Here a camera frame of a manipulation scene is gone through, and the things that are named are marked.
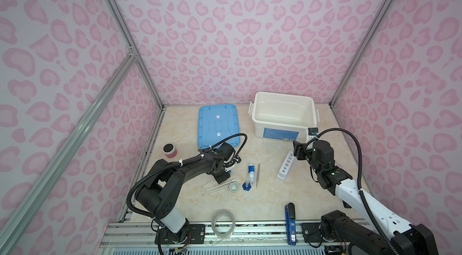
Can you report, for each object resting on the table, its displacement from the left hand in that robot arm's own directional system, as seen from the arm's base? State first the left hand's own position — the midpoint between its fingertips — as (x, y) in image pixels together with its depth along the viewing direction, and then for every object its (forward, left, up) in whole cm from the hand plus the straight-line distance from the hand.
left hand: (221, 171), depth 90 cm
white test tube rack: (+1, -32, +3) cm, 32 cm away
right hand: (+7, -37, +17) cm, 41 cm away
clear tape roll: (-22, -1, -1) cm, 22 cm away
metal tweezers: (-3, -18, 0) cm, 18 cm away
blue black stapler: (-26, -29, +3) cm, 39 cm away
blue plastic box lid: (+32, +5, -1) cm, 32 cm away
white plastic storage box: (+34, -36, +1) cm, 50 cm away
